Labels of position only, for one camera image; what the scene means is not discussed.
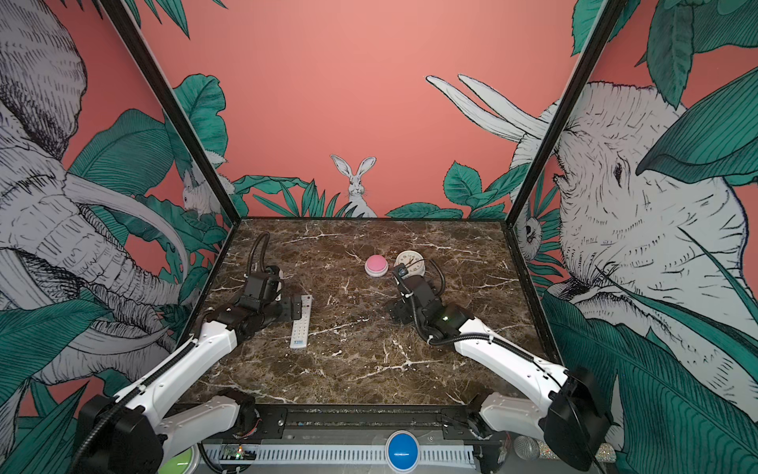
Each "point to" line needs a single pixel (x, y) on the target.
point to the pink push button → (376, 266)
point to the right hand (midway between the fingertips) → (402, 291)
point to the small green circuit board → (236, 452)
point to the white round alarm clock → (414, 262)
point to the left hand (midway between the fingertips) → (286, 298)
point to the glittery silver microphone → (530, 448)
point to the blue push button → (402, 451)
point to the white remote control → (301, 327)
